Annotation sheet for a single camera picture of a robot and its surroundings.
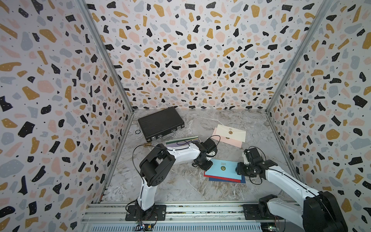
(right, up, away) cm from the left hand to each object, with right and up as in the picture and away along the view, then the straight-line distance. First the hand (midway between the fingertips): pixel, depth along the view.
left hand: (208, 167), depth 89 cm
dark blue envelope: (+20, -7, -4) cm, 21 cm away
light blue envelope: (+9, -1, 0) cm, 9 cm away
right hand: (+18, -1, -2) cm, 18 cm away
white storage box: (-14, +17, -31) cm, 38 cm away
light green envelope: (-18, +16, +7) cm, 25 cm away
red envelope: (+11, -6, -4) cm, 13 cm away
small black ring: (-52, +22, +19) cm, 59 cm away
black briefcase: (-33, +27, +19) cm, 46 cm away
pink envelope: (+14, +15, +15) cm, 26 cm away
